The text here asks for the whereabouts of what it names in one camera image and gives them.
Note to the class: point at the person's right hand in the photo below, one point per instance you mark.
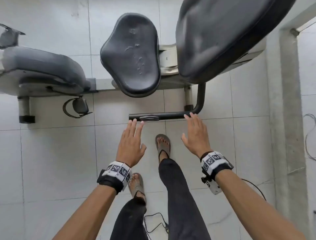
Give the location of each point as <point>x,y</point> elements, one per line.
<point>197,138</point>

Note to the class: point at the person's left hand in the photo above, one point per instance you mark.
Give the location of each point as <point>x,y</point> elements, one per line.
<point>128,148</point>

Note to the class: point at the grey exercise bike frame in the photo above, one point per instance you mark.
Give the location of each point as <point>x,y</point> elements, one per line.
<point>49,66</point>

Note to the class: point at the person's left forearm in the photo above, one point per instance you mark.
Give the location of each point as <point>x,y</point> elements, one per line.
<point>86,212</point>

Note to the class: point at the person's right forearm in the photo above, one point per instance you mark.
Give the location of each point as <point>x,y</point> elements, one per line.
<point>251,210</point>

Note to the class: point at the person's right leg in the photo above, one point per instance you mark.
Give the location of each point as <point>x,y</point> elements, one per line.
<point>177,192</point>

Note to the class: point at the person's leg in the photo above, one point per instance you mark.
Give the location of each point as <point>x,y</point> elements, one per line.
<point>130,217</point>
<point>177,192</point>

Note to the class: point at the person's left leg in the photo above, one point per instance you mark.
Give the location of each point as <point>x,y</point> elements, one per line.
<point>130,217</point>

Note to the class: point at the black bike seat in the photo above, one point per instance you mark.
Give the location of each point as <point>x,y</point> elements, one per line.
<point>130,54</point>

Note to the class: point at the left wrist marker band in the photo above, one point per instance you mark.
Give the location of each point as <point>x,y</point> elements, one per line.
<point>116,173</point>

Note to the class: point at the wrist marker band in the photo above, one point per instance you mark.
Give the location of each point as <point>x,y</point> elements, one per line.
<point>214,162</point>
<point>116,173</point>

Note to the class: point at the right wrist marker band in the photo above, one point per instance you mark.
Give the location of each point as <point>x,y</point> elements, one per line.
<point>214,162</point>

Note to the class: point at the grey flip-flop sandal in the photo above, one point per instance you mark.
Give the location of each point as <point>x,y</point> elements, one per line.
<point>168,148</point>
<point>141,190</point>

